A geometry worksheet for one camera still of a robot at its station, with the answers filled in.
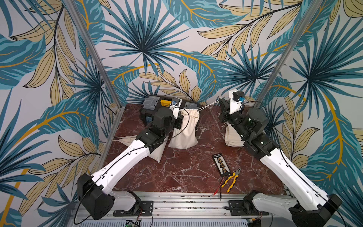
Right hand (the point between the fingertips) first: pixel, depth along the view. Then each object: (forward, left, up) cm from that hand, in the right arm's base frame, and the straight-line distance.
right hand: (210, 103), depth 61 cm
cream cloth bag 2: (-3, +10, -21) cm, 24 cm away
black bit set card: (-10, -12, -43) cm, 46 cm away
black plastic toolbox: (+27, +33, -26) cm, 50 cm away
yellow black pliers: (-16, -19, -43) cm, 50 cm away
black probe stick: (-26, -8, -44) cm, 52 cm away
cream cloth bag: (-5, +28, -38) cm, 47 cm away
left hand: (+5, +14, -11) cm, 18 cm away
